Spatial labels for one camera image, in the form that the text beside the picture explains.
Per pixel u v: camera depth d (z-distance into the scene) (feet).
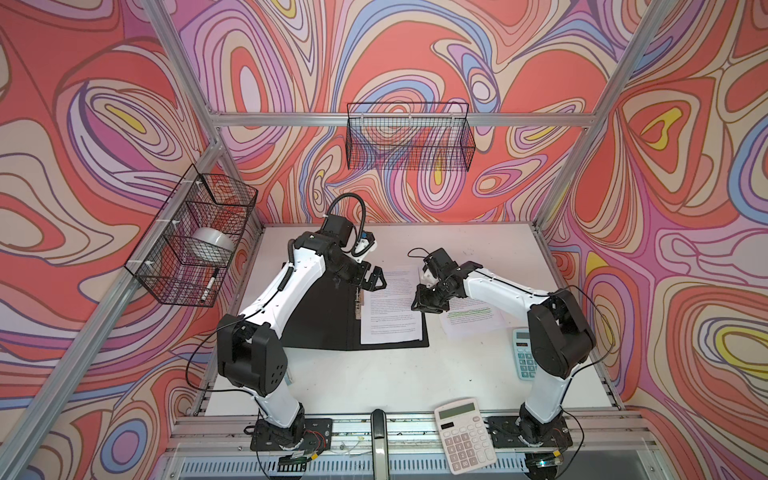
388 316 3.07
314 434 2.39
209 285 2.37
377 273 2.40
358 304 3.16
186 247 2.28
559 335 1.57
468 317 3.08
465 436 2.36
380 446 2.26
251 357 1.44
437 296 2.53
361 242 2.45
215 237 2.43
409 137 3.17
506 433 2.37
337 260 2.27
